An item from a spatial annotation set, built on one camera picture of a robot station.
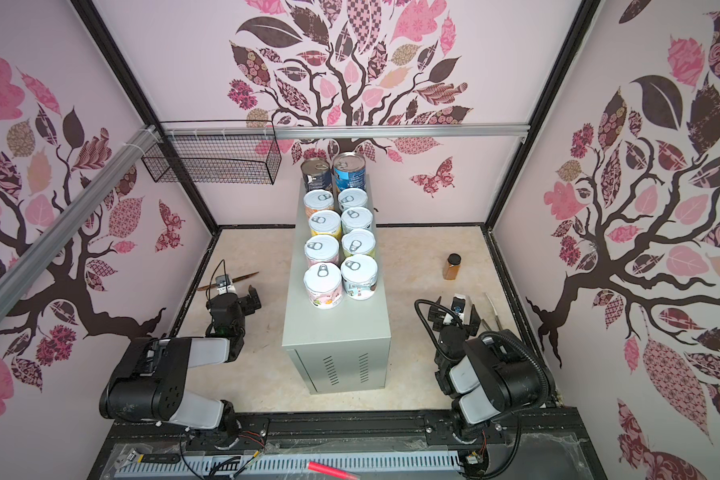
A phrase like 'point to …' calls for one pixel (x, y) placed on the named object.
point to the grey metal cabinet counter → (343, 348)
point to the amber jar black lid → (452, 266)
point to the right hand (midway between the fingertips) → (459, 301)
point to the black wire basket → (214, 159)
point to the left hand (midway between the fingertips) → (238, 292)
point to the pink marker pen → (328, 469)
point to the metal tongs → (495, 313)
